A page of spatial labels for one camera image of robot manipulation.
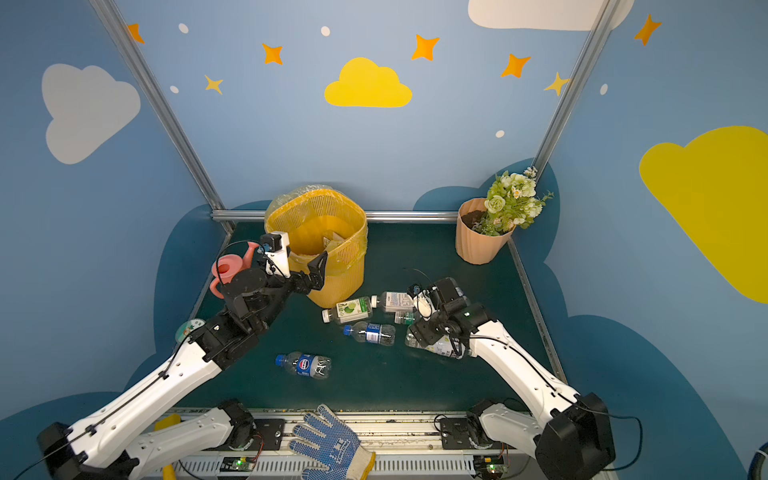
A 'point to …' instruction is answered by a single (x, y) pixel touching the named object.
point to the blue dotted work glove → (340, 448)
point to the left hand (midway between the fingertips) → (310, 251)
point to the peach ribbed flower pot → (473, 246)
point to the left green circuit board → (237, 464)
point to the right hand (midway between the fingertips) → (430, 316)
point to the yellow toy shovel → (168, 471)
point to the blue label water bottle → (382, 334)
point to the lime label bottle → (349, 311)
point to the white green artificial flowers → (511, 201)
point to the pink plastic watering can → (228, 266)
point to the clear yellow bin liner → (317, 219)
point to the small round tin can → (185, 328)
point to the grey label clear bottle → (394, 302)
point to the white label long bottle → (446, 345)
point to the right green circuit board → (490, 465)
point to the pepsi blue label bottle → (305, 364)
